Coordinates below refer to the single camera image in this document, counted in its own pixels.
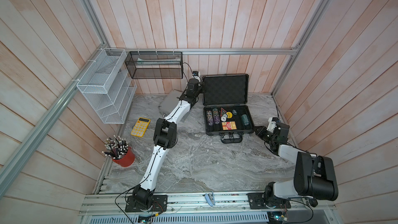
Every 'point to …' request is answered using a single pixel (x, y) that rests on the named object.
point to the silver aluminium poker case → (169, 101)
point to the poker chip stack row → (213, 116)
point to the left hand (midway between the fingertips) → (205, 84)
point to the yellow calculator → (141, 127)
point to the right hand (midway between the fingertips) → (254, 126)
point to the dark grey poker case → (226, 110)
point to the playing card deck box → (228, 125)
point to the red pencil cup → (127, 160)
